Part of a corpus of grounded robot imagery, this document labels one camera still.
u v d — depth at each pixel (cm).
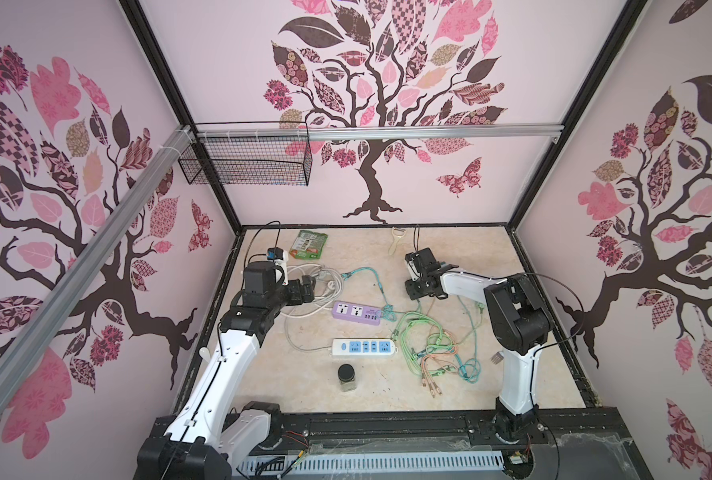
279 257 68
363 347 85
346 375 74
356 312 92
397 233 118
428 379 83
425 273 81
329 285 99
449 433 74
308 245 114
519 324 53
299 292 69
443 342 88
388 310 95
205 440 39
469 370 83
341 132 92
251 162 122
